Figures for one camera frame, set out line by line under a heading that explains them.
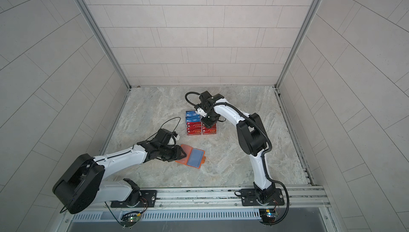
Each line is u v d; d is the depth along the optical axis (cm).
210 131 91
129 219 65
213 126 89
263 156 55
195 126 91
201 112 84
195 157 83
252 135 52
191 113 91
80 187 40
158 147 67
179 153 77
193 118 91
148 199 71
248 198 71
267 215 68
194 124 91
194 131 91
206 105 69
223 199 72
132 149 56
